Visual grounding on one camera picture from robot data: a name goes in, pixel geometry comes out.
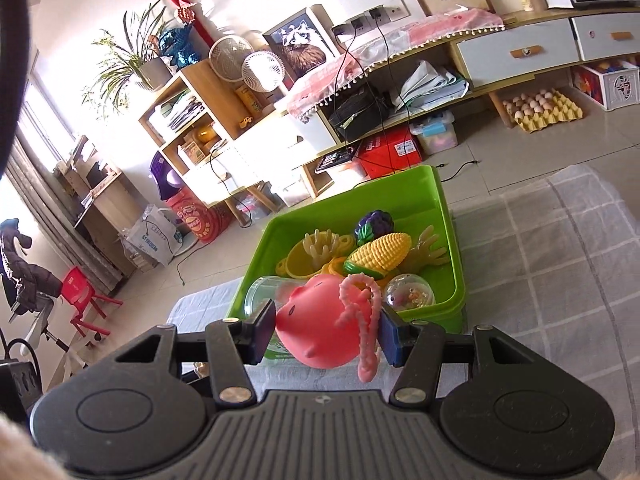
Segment clear pink capsule ball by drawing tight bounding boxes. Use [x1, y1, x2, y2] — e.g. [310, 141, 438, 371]
[384, 273, 436, 311]

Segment clear cotton swab jar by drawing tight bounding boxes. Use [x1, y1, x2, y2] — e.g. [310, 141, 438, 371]
[243, 275, 305, 360]

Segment tan rubber octopus toy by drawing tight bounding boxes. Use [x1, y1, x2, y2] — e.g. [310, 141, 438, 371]
[399, 226, 450, 274]

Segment pink toy pig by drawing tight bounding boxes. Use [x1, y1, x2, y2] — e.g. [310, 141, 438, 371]
[276, 273, 382, 384]

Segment toy corn cob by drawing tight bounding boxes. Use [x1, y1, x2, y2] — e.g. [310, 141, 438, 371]
[343, 232, 411, 280]

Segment yellow toy pot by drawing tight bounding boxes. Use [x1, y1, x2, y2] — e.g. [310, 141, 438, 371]
[276, 234, 356, 280]

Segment orange toy basket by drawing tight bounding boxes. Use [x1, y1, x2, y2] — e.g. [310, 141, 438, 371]
[320, 257, 348, 276]

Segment red printed bag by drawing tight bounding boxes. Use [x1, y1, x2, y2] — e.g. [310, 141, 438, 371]
[166, 188, 234, 244]

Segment purple toy grapes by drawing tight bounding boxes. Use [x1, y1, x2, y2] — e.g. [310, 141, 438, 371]
[354, 209, 395, 246]

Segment white paper bag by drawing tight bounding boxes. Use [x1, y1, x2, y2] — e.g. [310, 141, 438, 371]
[122, 204, 184, 266]

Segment tan toy hand fork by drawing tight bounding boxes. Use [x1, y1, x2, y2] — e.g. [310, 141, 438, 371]
[303, 229, 340, 269]

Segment green plastic storage bin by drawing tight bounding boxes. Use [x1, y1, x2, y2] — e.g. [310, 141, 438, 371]
[224, 162, 469, 361]

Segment red child chair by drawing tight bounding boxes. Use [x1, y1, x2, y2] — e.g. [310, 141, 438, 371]
[61, 266, 124, 340]

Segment grey checked tablecloth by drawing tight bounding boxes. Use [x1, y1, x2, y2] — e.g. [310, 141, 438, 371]
[164, 162, 640, 441]

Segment wooden side desk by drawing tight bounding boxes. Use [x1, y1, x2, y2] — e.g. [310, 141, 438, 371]
[53, 136, 143, 278]

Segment red cardboard box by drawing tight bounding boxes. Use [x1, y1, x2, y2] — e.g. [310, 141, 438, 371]
[356, 125, 423, 179]

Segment clear plastic storage box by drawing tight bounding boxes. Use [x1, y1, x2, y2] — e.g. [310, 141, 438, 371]
[409, 110, 458, 156]

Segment wooden open shelf unit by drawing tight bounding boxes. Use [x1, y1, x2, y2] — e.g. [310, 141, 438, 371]
[139, 61, 279, 226]

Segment black bag in cabinet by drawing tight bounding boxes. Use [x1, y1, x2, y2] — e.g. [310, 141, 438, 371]
[329, 87, 392, 142]

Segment folded grey cloth pile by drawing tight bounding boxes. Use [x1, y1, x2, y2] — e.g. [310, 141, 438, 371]
[394, 60, 470, 114]

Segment yellow egg tray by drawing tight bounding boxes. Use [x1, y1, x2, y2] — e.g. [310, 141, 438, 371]
[501, 89, 585, 133]

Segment white desk fan front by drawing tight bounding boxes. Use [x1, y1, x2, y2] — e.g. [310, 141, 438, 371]
[241, 50, 288, 94]

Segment white desk fan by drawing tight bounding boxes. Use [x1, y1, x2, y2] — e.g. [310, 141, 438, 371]
[208, 35, 254, 84]
[241, 50, 288, 94]

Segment white desk fan rear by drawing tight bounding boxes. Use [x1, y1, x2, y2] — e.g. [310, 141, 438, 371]
[208, 35, 254, 84]

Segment potted green plant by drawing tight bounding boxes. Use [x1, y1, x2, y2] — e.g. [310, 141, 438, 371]
[81, 0, 168, 118]

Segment pink lace cloth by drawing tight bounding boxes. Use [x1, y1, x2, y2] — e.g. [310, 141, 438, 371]
[282, 8, 504, 120]

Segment framed raccoon picture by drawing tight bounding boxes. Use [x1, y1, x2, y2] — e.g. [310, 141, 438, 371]
[262, 4, 341, 81]

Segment long wooden tv cabinet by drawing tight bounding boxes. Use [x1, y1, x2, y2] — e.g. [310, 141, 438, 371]
[241, 4, 639, 180]

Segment white toy crate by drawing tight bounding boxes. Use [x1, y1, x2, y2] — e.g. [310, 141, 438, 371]
[570, 60, 639, 112]

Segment wall power strip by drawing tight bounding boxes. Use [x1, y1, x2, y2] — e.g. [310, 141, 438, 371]
[332, 0, 411, 37]

